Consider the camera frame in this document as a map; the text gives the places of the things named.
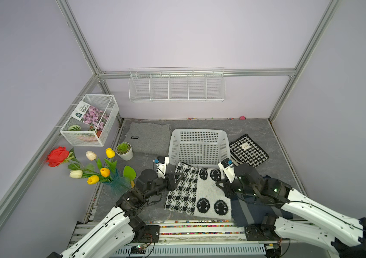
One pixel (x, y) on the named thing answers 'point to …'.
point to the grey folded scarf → (153, 138)
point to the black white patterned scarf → (194, 191)
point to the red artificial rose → (56, 156)
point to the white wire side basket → (76, 133)
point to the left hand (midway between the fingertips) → (183, 176)
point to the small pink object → (242, 117)
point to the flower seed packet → (90, 114)
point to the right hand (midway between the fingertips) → (216, 182)
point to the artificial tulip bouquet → (117, 181)
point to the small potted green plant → (124, 150)
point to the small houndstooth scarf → (245, 150)
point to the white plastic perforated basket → (202, 148)
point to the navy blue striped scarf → (246, 209)
